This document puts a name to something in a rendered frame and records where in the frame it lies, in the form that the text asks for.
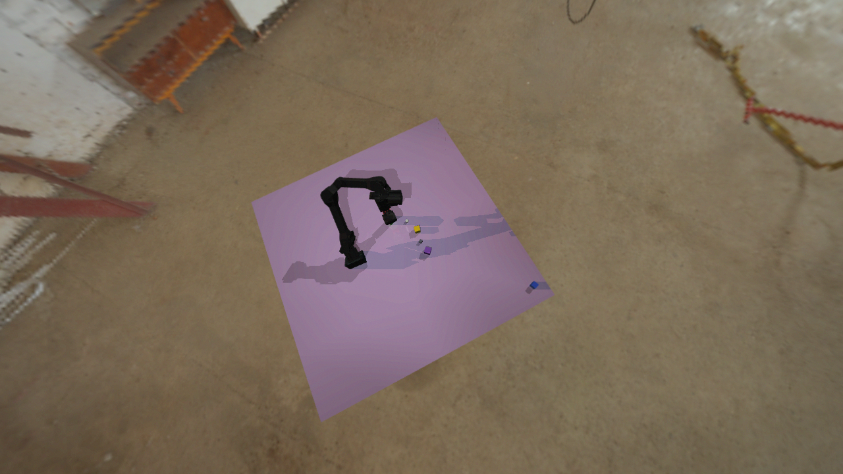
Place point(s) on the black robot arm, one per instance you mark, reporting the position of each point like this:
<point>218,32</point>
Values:
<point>382,194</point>

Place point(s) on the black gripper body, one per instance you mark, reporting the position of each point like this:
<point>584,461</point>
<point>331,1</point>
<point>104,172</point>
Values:
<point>389,215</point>

